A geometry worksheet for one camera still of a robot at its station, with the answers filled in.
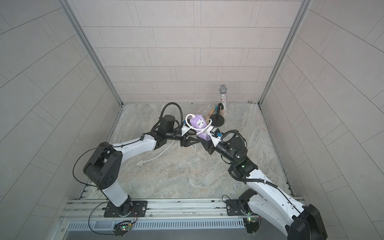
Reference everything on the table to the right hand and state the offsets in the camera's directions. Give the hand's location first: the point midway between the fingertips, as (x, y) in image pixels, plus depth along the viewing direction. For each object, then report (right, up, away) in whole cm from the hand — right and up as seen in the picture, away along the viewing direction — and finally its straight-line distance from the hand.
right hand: (201, 134), depth 69 cm
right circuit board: (+23, -41, -1) cm, 47 cm away
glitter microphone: (+12, +23, +13) cm, 29 cm away
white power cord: (-35, -19, +15) cm, 43 cm away
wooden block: (+8, +11, +41) cm, 43 cm away
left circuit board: (-35, -41, -5) cm, 54 cm away
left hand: (-1, -3, +11) cm, 12 cm away
